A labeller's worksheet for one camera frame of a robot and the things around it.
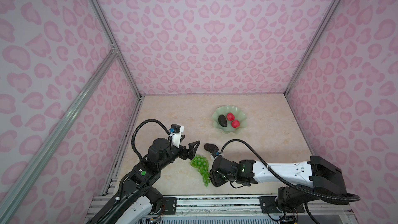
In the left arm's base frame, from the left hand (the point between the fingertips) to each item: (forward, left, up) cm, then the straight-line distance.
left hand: (192, 137), depth 70 cm
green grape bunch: (-5, -4, -20) cm, 21 cm away
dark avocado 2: (+4, -9, -21) cm, 23 cm away
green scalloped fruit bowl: (+27, -29, -20) cm, 44 cm away
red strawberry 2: (+20, -25, -20) cm, 38 cm away
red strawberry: (+25, -22, -20) cm, 39 cm away
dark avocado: (+23, -17, -21) cm, 36 cm away
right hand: (-12, -10, -18) cm, 24 cm away
